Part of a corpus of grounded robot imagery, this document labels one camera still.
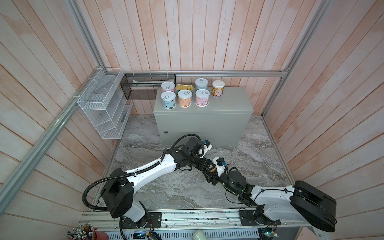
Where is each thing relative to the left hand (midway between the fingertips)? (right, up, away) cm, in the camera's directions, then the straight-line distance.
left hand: (208, 167), depth 76 cm
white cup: (-5, -26, -13) cm, 30 cm away
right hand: (0, 0, +4) cm, 4 cm away
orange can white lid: (+3, -1, -2) cm, 3 cm away
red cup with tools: (-50, -19, -20) cm, 57 cm away
